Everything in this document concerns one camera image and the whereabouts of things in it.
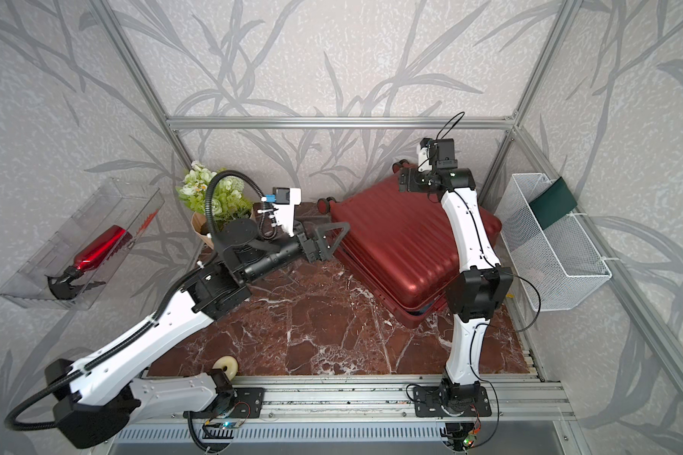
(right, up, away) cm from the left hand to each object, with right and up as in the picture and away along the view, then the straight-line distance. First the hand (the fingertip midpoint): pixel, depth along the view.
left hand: (341, 227), depth 57 cm
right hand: (+19, +16, +29) cm, 38 cm away
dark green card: (+56, +7, +19) cm, 60 cm away
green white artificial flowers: (-36, +9, +28) cm, 46 cm away
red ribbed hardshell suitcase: (+15, -5, +22) cm, 27 cm away
